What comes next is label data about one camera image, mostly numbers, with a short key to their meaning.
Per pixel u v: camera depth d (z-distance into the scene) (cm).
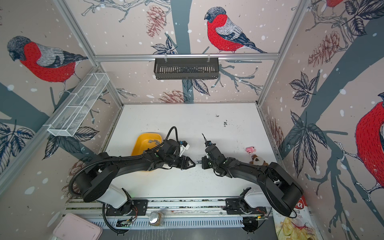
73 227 67
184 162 74
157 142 99
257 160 87
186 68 107
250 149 93
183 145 80
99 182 43
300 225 65
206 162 78
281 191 42
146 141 98
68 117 73
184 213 73
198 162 88
